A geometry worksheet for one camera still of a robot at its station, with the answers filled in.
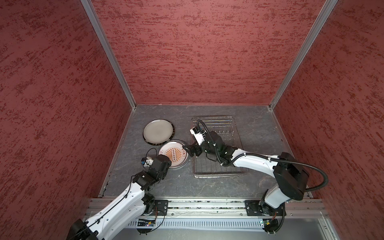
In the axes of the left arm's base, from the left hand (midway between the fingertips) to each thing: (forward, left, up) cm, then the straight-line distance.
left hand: (169, 163), depth 84 cm
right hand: (+6, -11, +10) cm, 16 cm away
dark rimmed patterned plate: (+14, +10, -3) cm, 18 cm away
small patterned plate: (+7, -4, -2) cm, 8 cm away
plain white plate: (+25, +12, -3) cm, 28 cm away
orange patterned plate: (+6, -5, -3) cm, 8 cm away
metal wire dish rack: (0, -21, -4) cm, 21 cm away
